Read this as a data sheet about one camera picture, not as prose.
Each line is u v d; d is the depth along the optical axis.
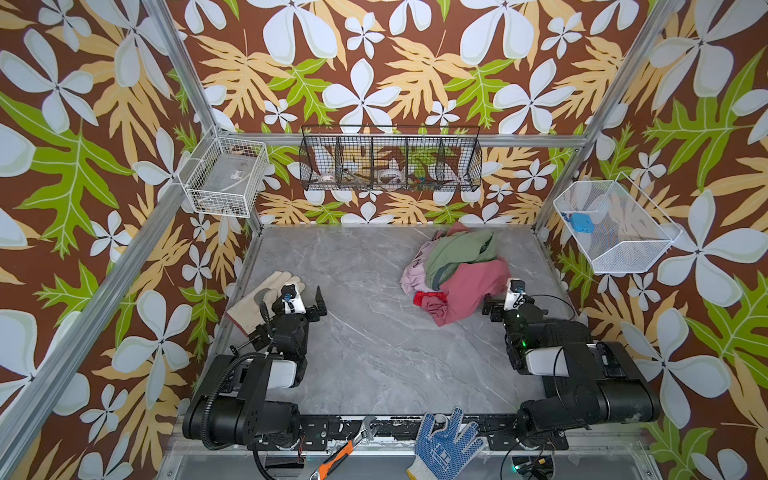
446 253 0.93
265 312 0.65
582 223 0.86
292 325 0.67
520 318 0.72
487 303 0.85
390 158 0.96
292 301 0.73
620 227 0.81
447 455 0.70
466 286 0.87
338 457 0.70
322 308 0.82
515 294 0.78
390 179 0.99
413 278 0.98
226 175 0.86
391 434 0.75
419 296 0.98
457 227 1.16
